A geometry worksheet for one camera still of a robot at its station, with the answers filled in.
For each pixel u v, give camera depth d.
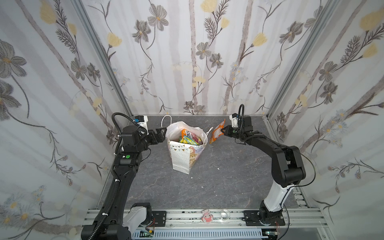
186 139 0.77
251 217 0.74
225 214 0.76
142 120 0.64
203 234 0.70
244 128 0.75
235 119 0.88
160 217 0.74
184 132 0.86
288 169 0.50
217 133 0.97
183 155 0.77
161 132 0.67
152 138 0.65
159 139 0.66
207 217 0.72
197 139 0.83
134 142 0.55
